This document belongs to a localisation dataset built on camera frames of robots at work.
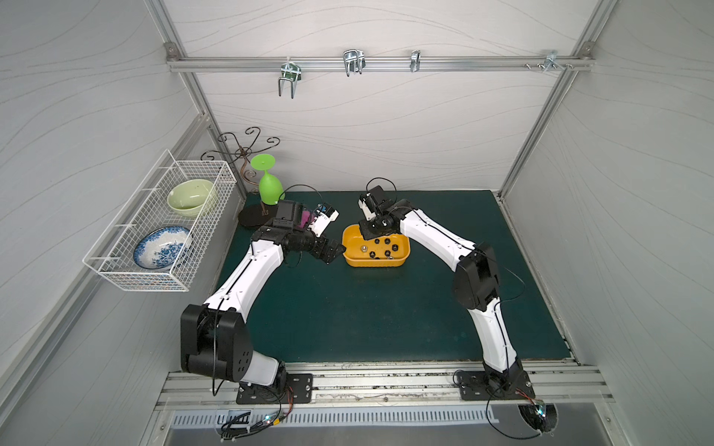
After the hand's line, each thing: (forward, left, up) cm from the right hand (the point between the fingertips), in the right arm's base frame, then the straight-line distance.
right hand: (364, 227), depth 93 cm
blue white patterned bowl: (-24, +46, +21) cm, 56 cm away
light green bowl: (-9, +46, +23) cm, 52 cm away
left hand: (-10, +9, +6) cm, 15 cm away
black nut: (+3, -4, -12) cm, 14 cm away
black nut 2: (+4, -8, -12) cm, 15 cm away
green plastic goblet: (+7, +32, +11) cm, 34 cm away
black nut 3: (0, -11, -12) cm, 17 cm away
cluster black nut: (-2, -8, -13) cm, 15 cm away
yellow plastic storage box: (-1, -10, -13) cm, 16 cm away
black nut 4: (-3, -3, -13) cm, 13 cm away
